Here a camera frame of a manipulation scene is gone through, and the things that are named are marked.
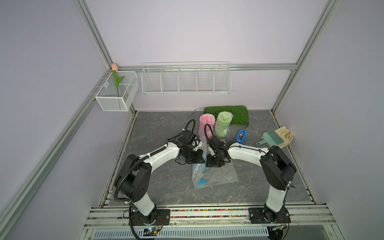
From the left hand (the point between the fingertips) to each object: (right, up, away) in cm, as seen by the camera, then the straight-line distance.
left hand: (204, 162), depth 82 cm
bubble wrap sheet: (0, -9, +4) cm, 10 cm away
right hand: (+2, -3, +8) cm, 9 cm away
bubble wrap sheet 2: (+6, +18, +21) cm, 29 cm away
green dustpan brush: (+47, +12, +20) cm, 53 cm away
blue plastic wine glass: (-4, -3, -3) cm, 6 cm away
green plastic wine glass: (+12, +22, +12) cm, 28 cm away
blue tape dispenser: (+26, +13, +19) cm, 35 cm away
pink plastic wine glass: (+1, +25, +14) cm, 28 cm away
